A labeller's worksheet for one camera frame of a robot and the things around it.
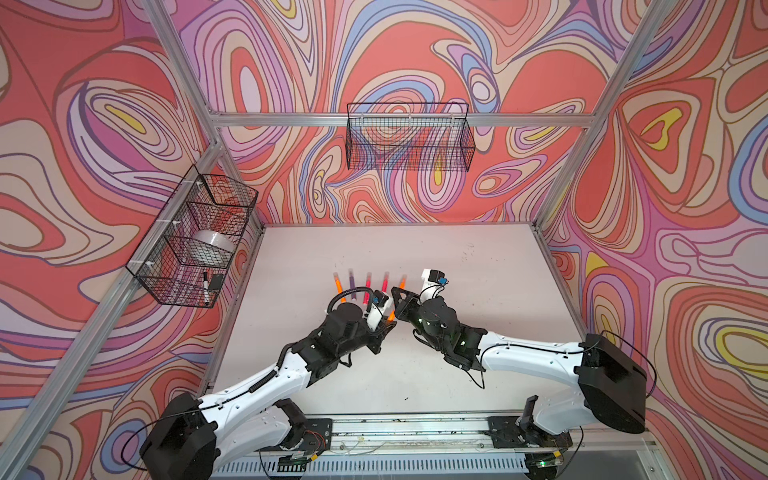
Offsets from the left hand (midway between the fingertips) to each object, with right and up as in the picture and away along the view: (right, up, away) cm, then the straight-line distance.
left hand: (395, 317), depth 77 cm
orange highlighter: (+4, +7, +25) cm, 26 cm away
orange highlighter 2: (-1, +2, -7) cm, 7 cm away
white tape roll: (-45, +19, -6) cm, 49 cm away
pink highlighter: (-9, +6, +24) cm, 27 cm away
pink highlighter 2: (-3, +7, +25) cm, 26 cm away
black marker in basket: (-46, +8, -6) cm, 47 cm away
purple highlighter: (-15, +8, +27) cm, 32 cm away
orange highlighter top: (-19, +7, +24) cm, 31 cm away
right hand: (-1, +5, 0) cm, 5 cm away
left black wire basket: (-51, +16, -6) cm, 54 cm away
